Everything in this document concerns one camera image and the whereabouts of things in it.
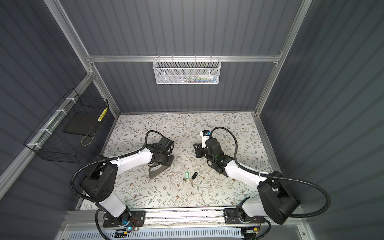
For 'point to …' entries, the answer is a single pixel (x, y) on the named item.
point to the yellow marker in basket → (99, 118)
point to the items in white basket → (199, 78)
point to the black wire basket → (49, 139)
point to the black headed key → (193, 177)
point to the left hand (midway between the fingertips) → (170, 161)
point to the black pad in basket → (84, 123)
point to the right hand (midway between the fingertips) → (196, 145)
